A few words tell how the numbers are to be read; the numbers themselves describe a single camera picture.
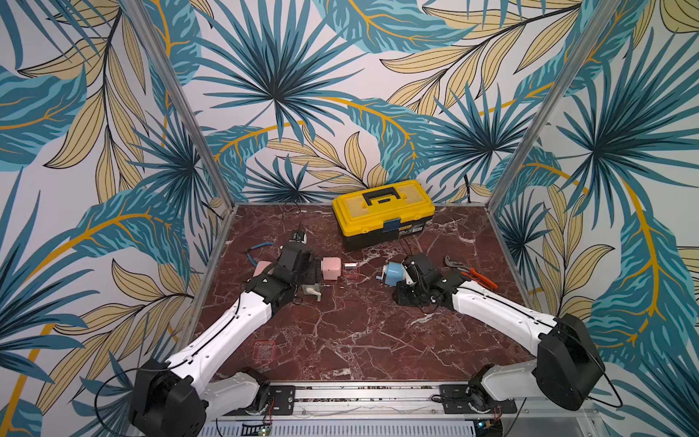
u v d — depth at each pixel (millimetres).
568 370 419
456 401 730
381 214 949
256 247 1042
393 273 915
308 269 614
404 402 743
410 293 781
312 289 882
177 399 374
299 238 700
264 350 824
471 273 992
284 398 733
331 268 925
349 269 1003
